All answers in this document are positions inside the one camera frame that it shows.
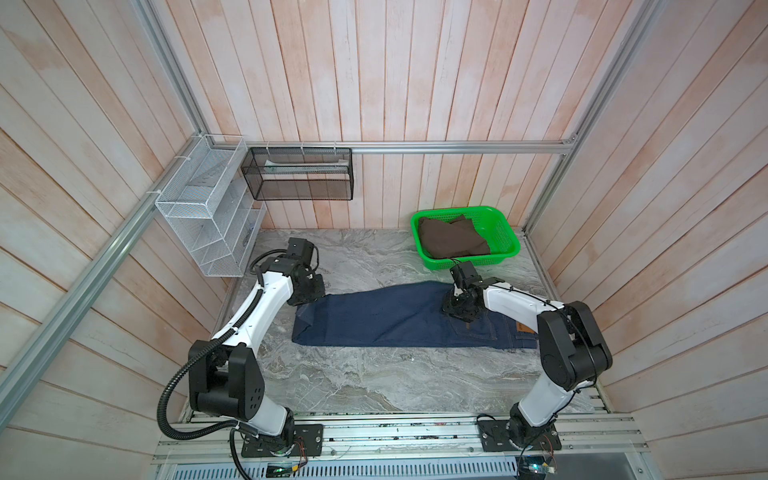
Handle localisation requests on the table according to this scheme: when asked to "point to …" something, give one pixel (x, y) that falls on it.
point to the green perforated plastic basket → (488, 221)
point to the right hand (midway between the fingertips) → (445, 309)
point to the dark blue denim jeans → (405, 313)
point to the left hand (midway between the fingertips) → (316, 299)
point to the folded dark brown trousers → (458, 238)
